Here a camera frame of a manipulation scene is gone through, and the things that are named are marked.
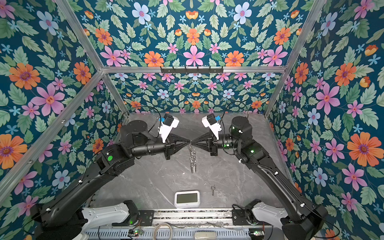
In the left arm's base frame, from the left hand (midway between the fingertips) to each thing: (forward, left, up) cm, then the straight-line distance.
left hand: (190, 141), depth 52 cm
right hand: (+2, -1, -4) cm, 5 cm away
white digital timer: (-10, +5, -41) cm, 42 cm away
